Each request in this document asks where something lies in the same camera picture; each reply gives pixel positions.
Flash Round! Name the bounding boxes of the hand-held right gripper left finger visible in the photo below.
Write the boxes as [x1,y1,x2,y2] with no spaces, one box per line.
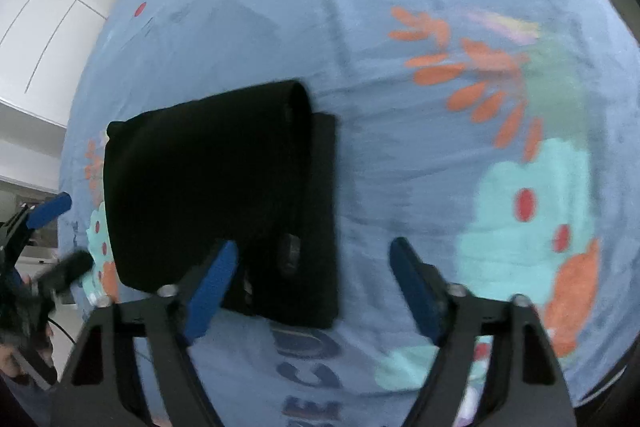
[50,241,240,427]

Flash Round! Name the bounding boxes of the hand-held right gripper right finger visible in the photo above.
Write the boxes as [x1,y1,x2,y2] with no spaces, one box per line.
[390,238,578,427]

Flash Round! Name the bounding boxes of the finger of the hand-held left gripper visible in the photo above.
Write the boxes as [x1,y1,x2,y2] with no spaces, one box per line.
[0,193,74,264]
[29,251,96,297]

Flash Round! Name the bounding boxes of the black pants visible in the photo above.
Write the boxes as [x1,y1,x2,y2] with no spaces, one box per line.
[102,79,342,330]

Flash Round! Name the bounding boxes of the person's left hand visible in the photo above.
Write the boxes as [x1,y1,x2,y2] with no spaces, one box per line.
[0,322,55,380]

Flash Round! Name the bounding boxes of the blue printed bedsheet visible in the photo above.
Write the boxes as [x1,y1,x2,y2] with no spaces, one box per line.
[50,0,640,427]

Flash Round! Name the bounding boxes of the white wardrobe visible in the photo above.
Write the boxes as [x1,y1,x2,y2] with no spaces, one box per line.
[0,0,147,128]

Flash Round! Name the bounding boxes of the black cable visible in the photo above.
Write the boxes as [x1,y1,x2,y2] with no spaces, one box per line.
[46,317,82,350]

